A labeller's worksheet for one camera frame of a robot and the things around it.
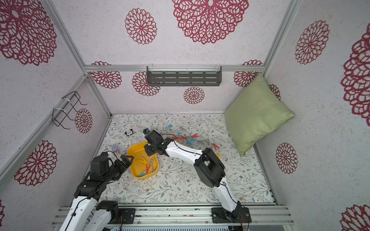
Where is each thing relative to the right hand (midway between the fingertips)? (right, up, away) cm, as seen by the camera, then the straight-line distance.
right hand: (146, 146), depth 88 cm
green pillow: (+67, +22, -3) cm, 70 cm away
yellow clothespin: (-3, -10, +4) cm, 11 cm away
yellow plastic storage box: (-3, -13, +4) cm, 14 cm away
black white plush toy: (-18, +7, +18) cm, 26 cm away
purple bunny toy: (-22, -3, +7) cm, 24 cm away
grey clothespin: (+5, -15, 0) cm, 15 cm away
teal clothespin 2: (+27, +2, +15) cm, 31 cm away
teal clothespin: (+11, +13, +25) cm, 30 cm away
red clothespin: (0, -14, +3) cm, 14 cm away
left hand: (-6, -8, -9) cm, 14 cm away
